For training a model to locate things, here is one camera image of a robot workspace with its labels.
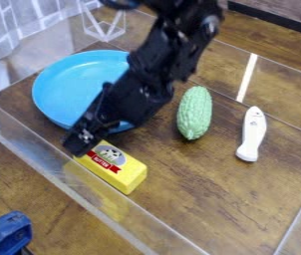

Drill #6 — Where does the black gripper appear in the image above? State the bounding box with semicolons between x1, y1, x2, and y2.
63;53;173;157

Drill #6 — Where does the yellow butter brick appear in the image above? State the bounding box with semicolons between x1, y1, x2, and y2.
74;140;149;195

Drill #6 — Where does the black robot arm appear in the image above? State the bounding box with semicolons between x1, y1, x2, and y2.
63;0;223;157

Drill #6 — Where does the blue round tray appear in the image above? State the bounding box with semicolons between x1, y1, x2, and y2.
32;50;129;129

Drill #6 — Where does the green bitter gourd toy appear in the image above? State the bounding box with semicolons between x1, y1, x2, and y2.
177;86;211;140

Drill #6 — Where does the blue clamp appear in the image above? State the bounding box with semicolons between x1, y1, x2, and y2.
0;211;34;255

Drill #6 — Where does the white patterned curtain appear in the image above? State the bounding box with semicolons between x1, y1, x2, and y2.
0;0;103;59

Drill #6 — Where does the clear acrylic enclosure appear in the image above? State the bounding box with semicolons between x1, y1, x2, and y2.
0;5;301;255

